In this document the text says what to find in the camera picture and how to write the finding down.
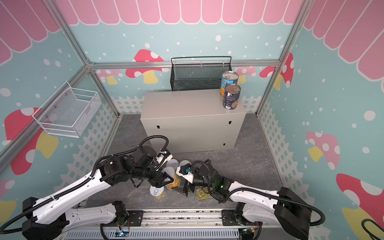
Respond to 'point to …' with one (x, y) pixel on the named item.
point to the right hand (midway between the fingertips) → (175, 178)
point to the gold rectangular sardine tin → (201, 194)
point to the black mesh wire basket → (198, 73)
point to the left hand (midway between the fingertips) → (165, 178)
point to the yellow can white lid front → (159, 193)
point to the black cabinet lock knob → (229, 122)
